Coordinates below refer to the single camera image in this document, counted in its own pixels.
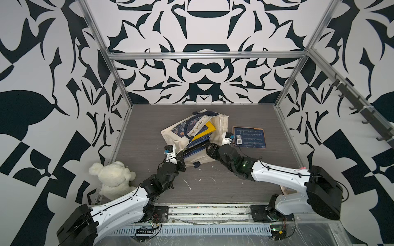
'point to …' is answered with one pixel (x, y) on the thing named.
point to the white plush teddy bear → (115, 178)
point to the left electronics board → (143, 234)
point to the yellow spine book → (208, 128)
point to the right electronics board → (277, 231)
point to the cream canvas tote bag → (180, 135)
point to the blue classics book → (251, 137)
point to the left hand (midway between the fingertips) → (181, 150)
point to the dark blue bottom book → (194, 148)
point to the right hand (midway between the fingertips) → (207, 144)
